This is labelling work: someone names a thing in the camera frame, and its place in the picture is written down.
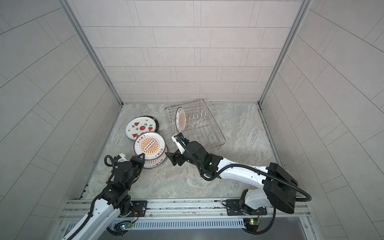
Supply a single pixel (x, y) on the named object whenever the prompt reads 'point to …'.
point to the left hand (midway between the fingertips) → (150, 151)
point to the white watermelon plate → (139, 125)
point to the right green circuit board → (253, 221)
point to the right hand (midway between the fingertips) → (170, 151)
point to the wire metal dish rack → (200, 125)
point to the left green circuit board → (125, 226)
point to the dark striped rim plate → (156, 123)
